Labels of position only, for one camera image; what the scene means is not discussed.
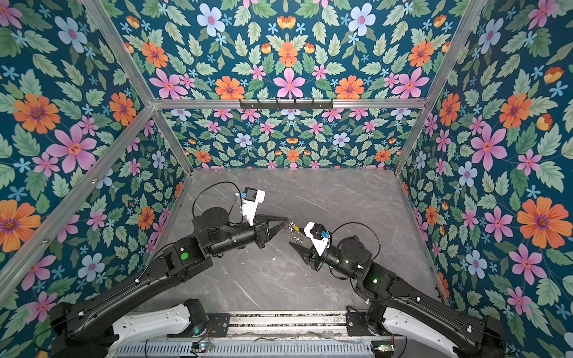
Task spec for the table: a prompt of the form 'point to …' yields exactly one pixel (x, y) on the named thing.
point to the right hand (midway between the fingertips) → (297, 234)
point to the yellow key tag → (296, 228)
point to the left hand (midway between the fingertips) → (290, 220)
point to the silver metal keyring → (295, 233)
